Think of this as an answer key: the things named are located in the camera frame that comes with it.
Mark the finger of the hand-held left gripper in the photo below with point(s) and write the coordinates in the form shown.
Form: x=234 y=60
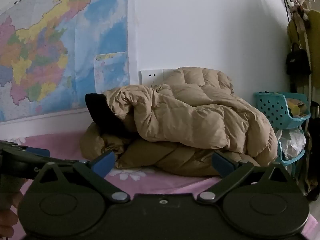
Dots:
x=37 y=152

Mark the tan down jacket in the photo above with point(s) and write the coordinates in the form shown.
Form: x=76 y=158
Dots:
x=187 y=115

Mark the colourful wall map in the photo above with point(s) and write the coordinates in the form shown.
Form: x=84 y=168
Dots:
x=50 y=42

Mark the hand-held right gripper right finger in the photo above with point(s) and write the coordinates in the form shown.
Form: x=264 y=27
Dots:
x=222 y=163

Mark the person's left hand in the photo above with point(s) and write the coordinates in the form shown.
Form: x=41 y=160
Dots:
x=7 y=217

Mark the teal plastic basket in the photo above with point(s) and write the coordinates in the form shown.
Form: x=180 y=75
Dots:
x=287 y=160

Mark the white red hanging ornament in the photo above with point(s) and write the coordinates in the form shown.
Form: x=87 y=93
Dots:
x=300 y=7

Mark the yellow brown bundle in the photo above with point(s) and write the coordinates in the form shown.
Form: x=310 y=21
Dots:
x=296 y=106

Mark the blue plastic stool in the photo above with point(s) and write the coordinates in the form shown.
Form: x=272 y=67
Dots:
x=270 y=110

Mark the clear plastic bag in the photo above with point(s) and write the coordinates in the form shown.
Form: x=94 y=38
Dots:
x=292 y=142

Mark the olive hanging garment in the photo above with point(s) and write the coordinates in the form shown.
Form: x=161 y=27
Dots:
x=312 y=30

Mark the pink floral bedsheet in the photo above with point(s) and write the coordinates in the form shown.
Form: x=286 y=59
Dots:
x=155 y=182

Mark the dark hanging cloth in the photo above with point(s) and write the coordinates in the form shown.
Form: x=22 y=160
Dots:
x=313 y=155

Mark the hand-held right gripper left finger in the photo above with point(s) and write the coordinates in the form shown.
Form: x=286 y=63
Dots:
x=105 y=162

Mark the white wall socket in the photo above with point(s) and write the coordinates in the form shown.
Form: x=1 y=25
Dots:
x=147 y=77

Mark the black coat rack pole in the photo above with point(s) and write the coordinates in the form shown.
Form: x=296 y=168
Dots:
x=285 y=2

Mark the black hanging bag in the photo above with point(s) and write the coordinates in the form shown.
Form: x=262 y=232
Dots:
x=297 y=60

